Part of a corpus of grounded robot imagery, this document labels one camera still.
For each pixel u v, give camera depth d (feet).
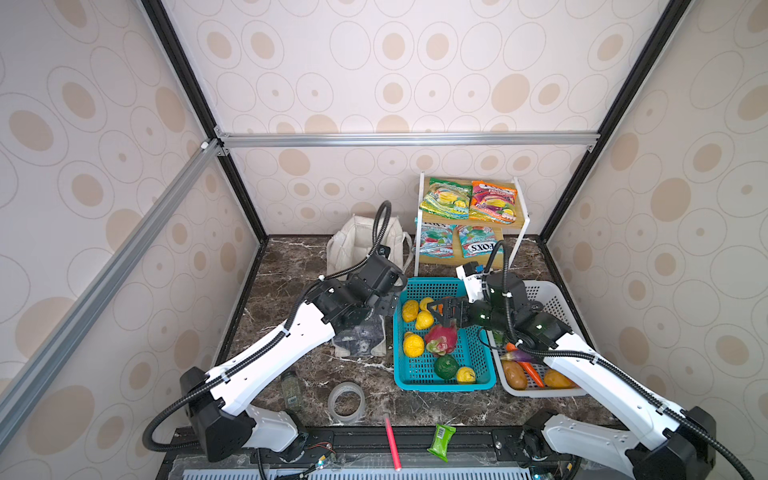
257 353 1.35
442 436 2.44
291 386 2.63
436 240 3.08
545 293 3.09
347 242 2.83
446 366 2.67
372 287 1.68
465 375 2.61
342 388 2.67
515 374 2.65
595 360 1.54
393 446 2.39
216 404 1.25
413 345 2.79
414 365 2.87
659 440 1.30
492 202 2.59
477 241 3.10
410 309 3.08
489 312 2.02
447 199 2.61
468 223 2.50
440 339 2.72
